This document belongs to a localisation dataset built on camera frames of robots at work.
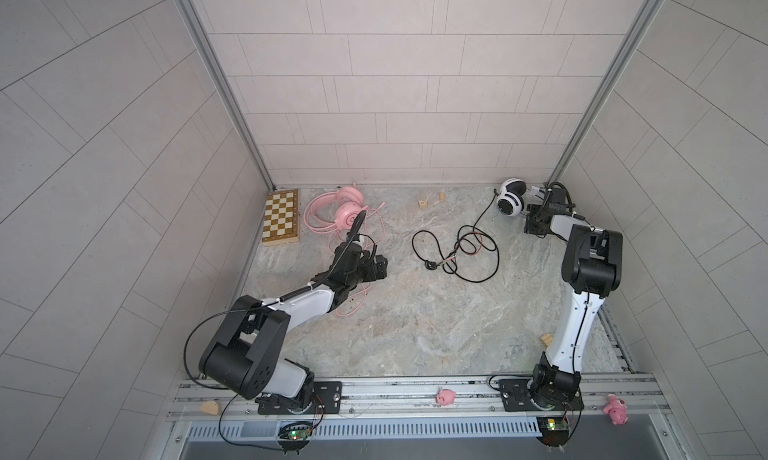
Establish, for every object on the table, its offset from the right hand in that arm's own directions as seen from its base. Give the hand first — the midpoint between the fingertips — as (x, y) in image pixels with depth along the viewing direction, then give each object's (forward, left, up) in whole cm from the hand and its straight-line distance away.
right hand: (525, 207), depth 108 cm
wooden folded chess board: (-2, +87, +3) cm, 87 cm away
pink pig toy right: (-62, 0, -1) cm, 62 cm away
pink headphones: (-2, +66, +7) cm, 67 cm away
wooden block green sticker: (+6, +37, -1) cm, 37 cm away
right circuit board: (-64, +14, -5) cm, 66 cm away
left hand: (-21, +52, +4) cm, 56 cm away
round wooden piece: (-55, +94, -1) cm, 109 cm away
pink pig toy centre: (-56, +38, -2) cm, 68 cm away
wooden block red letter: (+8, +29, 0) cm, 30 cm away
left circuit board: (-62, +72, +1) cm, 95 cm away
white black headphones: (-2, +7, +6) cm, 10 cm away
